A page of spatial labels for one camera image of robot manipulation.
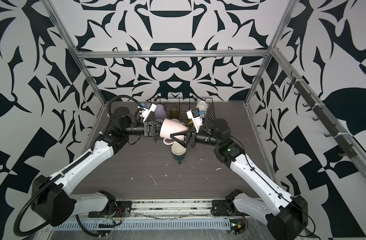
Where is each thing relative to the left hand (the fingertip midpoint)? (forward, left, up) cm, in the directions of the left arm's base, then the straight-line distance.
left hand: (170, 126), depth 64 cm
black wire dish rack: (+42, -8, -32) cm, 53 cm away
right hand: (-4, -2, 0) cm, 4 cm away
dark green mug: (+3, -3, -31) cm, 31 cm away
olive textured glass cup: (+31, 0, -28) cm, 41 cm away
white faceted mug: (+32, -20, -22) cm, 44 cm away
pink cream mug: (-2, 0, +2) cm, 3 cm away
